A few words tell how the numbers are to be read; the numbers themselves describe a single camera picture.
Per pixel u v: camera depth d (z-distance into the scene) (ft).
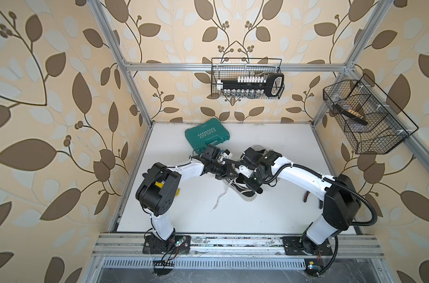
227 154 2.83
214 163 2.56
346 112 2.42
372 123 2.38
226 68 2.99
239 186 2.77
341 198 1.45
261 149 3.40
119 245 2.52
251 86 2.77
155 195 1.57
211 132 3.57
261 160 2.02
